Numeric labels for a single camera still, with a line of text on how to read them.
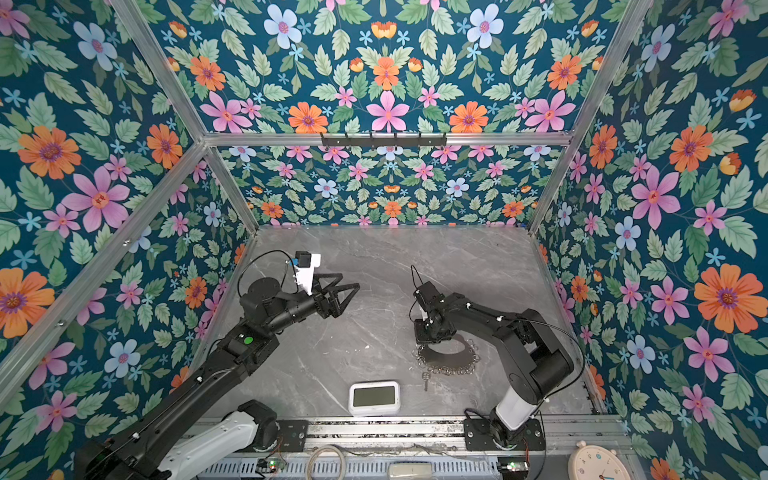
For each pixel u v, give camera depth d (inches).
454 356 34.8
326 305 24.2
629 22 27.1
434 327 26.4
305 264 24.2
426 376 33.1
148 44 28.4
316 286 24.3
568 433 29.6
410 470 26.0
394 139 35.5
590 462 27.0
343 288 24.8
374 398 30.3
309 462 27.1
